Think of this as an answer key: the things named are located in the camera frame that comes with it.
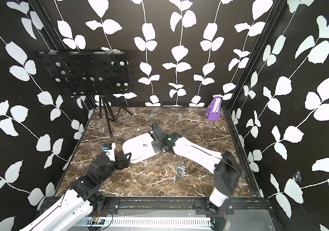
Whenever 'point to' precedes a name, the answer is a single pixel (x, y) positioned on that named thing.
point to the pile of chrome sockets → (180, 171)
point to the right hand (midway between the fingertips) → (156, 141)
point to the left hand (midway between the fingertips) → (126, 152)
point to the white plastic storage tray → (140, 147)
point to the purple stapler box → (213, 109)
